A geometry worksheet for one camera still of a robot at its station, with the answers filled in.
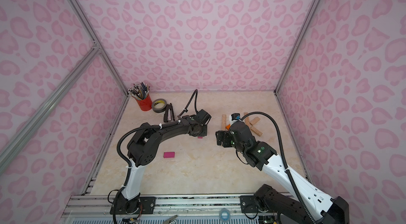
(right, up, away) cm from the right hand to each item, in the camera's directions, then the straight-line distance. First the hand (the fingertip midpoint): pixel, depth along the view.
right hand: (222, 133), depth 75 cm
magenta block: (-12, -6, +19) cm, 23 cm away
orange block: (+6, 0, +25) cm, 26 cm away
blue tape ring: (+1, -36, -5) cm, 36 cm away
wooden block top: (+3, +2, +27) cm, 28 cm away
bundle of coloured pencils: (-50, +23, +25) cm, 60 cm away
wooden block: (+9, +8, -11) cm, 16 cm away
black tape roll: (-41, +13, +35) cm, 56 cm away
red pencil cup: (-48, +14, +28) cm, 57 cm away
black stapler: (-34, +12, +35) cm, 50 cm away
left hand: (-7, -4, +22) cm, 23 cm away
